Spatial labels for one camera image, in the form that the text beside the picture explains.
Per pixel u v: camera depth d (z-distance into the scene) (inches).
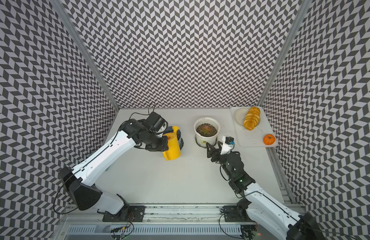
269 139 36.9
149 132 21.7
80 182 15.7
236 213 26.2
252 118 41.0
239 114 43.6
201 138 35.7
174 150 30.3
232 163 22.8
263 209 19.5
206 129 36.9
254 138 39.3
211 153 27.4
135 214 28.5
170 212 29.5
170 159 29.9
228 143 26.2
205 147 29.6
